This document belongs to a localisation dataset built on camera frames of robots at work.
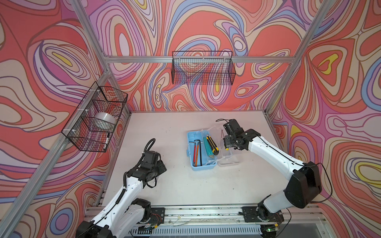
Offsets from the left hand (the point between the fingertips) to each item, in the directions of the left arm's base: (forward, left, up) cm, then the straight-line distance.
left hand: (163, 166), depth 84 cm
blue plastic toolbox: (+3, -35, +4) cm, 36 cm away
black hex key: (+13, -22, -5) cm, 26 cm away
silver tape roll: (+11, +26, +27) cm, 39 cm away
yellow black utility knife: (+13, -29, +2) cm, 32 cm away
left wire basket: (+10, +31, +27) cm, 42 cm away
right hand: (+11, -41, +7) cm, 43 cm away
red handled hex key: (+11, -18, -6) cm, 22 cm away
